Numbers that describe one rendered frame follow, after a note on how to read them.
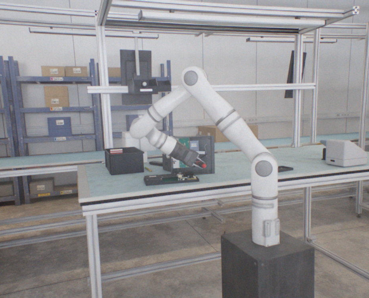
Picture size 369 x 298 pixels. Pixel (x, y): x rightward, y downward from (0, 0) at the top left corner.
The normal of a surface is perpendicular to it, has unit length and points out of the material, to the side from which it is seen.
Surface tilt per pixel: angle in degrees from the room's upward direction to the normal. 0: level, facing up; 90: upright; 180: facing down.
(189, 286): 0
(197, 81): 88
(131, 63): 97
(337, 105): 90
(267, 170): 91
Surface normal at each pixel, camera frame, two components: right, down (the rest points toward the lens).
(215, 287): -0.04, -0.99
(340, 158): -0.94, 0.08
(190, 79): -0.36, 0.23
